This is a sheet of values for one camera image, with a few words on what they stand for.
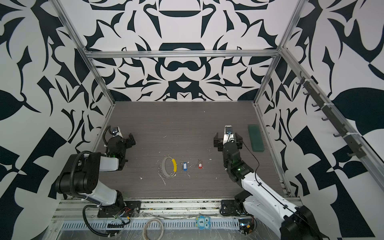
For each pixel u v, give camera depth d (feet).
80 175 1.50
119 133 2.71
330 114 1.80
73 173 1.40
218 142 2.36
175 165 2.91
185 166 2.90
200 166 2.92
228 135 2.16
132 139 2.88
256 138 3.26
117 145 2.38
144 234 2.21
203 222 2.29
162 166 2.87
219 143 2.36
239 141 2.40
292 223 1.31
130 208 2.41
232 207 2.44
